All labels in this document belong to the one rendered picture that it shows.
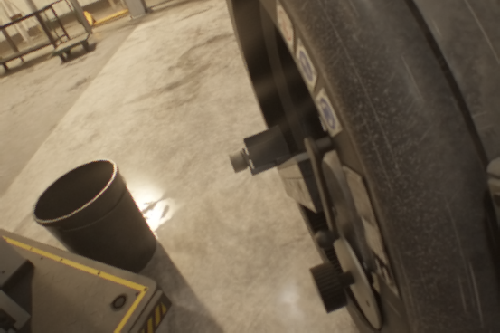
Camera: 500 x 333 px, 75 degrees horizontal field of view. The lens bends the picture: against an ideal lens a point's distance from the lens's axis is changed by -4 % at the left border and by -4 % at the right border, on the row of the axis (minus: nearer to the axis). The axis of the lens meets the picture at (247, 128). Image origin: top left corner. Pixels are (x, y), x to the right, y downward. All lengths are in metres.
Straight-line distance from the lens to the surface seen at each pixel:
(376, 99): 0.20
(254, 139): 0.66
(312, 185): 0.39
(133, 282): 0.90
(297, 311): 1.07
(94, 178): 1.44
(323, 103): 0.25
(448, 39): 0.20
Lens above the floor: 0.92
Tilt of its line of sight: 30 degrees down
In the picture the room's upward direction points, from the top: 20 degrees counter-clockwise
